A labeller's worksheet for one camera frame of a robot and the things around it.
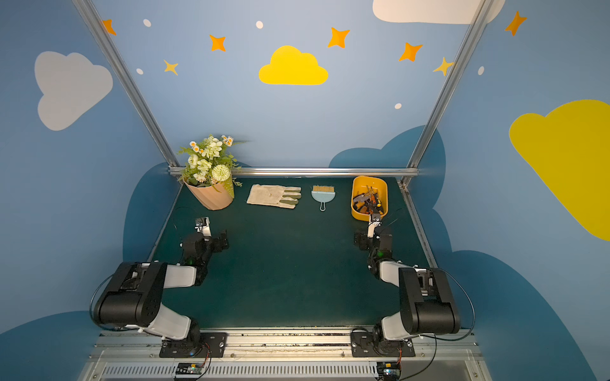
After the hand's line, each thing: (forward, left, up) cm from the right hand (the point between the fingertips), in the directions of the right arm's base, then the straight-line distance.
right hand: (373, 228), depth 95 cm
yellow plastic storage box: (+22, -2, -5) cm, 22 cm away
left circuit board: (-51, +61, -8) cm, 79 cm away
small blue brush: (+23, +21, -7) cm, 31 cm away
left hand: (-5, +65, +1) cm, 65 cm away
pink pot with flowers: (+8, +65, +20) cm, 68 cm away
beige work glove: (+20, +41, -7) cm, 47 cm away
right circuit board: (-47, -2, -10) cm, 48 cm away
